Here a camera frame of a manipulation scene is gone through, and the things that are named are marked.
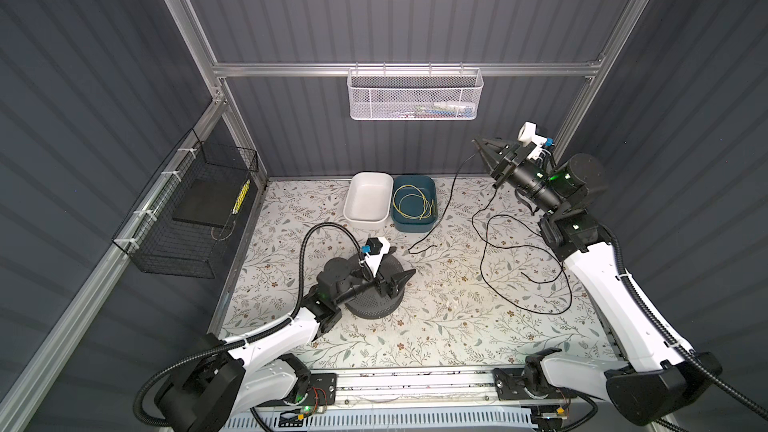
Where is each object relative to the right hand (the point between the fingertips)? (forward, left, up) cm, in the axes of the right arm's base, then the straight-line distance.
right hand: (477, 142), depth 55 cm
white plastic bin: (+29, +26, -49) cm, 63 cm away
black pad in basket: (+3, +63, -20) cm, 66 cm away
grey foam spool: (-14, +23, -43) cm, 51 cm away
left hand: (-7, +14, -31) cm, 34 cm away
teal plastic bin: (+29, +9, -52) cm, 60 cm away
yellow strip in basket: (+7, +57, -22) cm, 61 cm away
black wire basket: (-9, +69, -19) cm, 73 cm away
